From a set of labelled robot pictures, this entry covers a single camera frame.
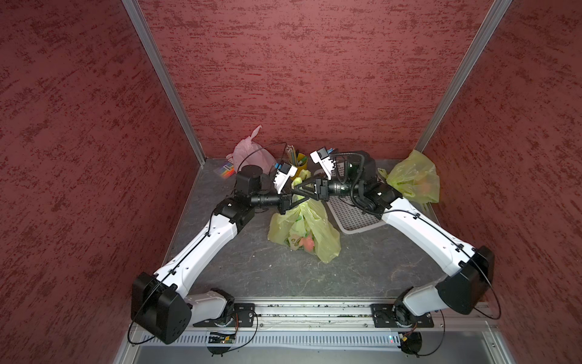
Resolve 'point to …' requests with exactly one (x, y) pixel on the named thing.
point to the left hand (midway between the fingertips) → (306, 201)
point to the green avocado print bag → (303, 227)
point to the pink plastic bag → (248, 152)
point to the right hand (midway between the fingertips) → (297, 192)
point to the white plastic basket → (352, 218)
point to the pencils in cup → (292, 154)
